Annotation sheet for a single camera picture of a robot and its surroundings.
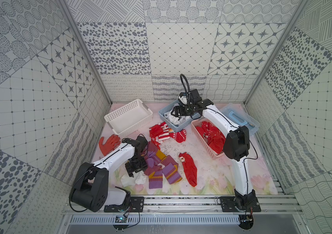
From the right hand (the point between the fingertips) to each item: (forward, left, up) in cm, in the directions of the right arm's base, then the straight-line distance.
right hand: (178, 113), depth 94 cm
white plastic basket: (+7, +37, -13) cm, 39 cm away
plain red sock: (-30, -7, -16) cm, 34 cm away
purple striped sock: (-27, +13, -15) cm, 34 cm away
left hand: (-34, +19, -12) cm, 41 cm away
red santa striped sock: (-6, +12, -11) cm, 17 cm away
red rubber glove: (-14, +44, -13) cm, 48 cm away
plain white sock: (-37, +22, -13) cm, 45 cm away
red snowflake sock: (-12, -22, -9) cm, 26 cm away
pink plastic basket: (0, -14, -10) cm, 17 cm away
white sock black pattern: (+2, +1, -9) cm, 9 cm away
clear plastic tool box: (+7, -44, -9) cm, 45 cm away
